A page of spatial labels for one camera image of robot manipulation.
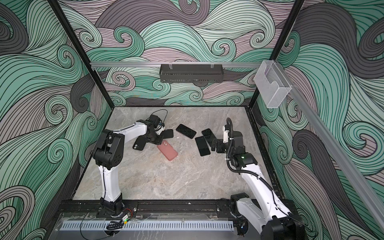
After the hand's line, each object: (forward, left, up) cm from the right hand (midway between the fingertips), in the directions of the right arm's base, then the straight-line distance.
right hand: (219, 140), depth 81 cm
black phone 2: (+14, +3, -18) cm, 23 cm away
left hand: (+8, +37, -15) cm, 41 cm away
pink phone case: (+1, +30, -17) cm, 35 cm away
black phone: (+6, +8, -17) cm, 19 cm away
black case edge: (+6, +50, -15) cm, 53 cm away
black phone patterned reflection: (+17, +20, -16) cm, 31 cm away
